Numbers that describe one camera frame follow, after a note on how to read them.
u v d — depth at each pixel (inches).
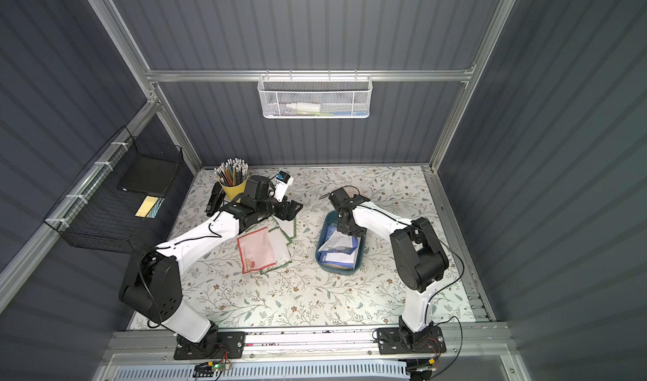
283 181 30.2
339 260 34.8
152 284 17.7
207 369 28.3
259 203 27.0
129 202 30.3
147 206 29.6
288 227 39.1
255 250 36.8
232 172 38.7
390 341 28.9
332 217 38.0
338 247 34.5
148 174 33.2
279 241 37.9
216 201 41.4
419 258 19.6
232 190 38.4
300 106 35.9
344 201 29.7
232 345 29.2
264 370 29.0
